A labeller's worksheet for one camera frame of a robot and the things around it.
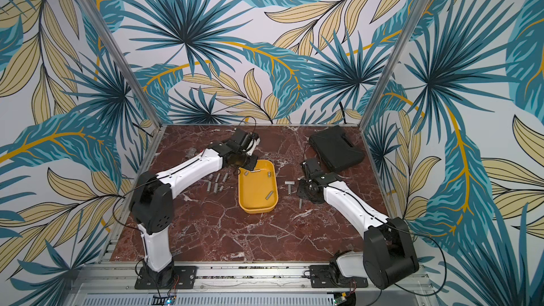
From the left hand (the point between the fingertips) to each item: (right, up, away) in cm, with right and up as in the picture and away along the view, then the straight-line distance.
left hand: (252, 163), depth 90 cm
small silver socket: (-13, -7, +8) cm, 17 cm away
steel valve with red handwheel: (-31, +4, +14) cm, 34 cm away
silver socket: (+16, -10, +8) cm, 21 cm away
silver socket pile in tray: (-4, -5, +11) cm, 12 cm away
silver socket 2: (+21, -17, +1) cm, 27 cm away
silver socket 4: (-14, -11, +5) cm, 19 cm away
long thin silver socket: (+16, -12, +5) cm, 21 cm away
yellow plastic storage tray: (+2, -12, +3) cm, 12 cm away
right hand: (+22, -12, -3) cm, 25 cm away
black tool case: (+41, +6, +17) cm, 45 cm away
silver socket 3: (-17, -11, +5) cm, 21 cm away
